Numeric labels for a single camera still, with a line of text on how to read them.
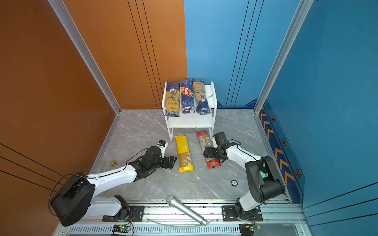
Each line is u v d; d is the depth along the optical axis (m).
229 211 0.73
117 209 0.61
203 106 0.71
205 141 0.98
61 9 0.70
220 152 0.67
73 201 0.42
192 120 0.92
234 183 0.83
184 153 0.92
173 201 0.75
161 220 0.73
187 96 0.77
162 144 0.77
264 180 0.45
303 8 0.70
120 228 0.71
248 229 0.71
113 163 0.89
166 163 0.77
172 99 0.77
